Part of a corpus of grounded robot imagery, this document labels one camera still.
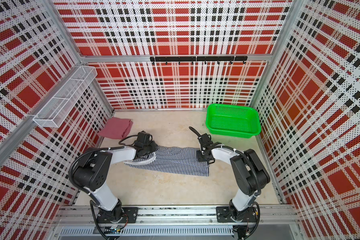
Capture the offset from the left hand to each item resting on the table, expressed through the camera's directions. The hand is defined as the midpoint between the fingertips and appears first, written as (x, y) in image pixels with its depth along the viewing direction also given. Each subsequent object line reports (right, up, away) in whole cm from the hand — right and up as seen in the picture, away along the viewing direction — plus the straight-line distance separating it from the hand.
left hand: (156, 148), depth 98 cm
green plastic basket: (+57, +18, +17) cm, 63 cm away
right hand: (+30, -6, -5) cm, 31 cm away
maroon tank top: (-32, +13, +11) cm, 37 cm away
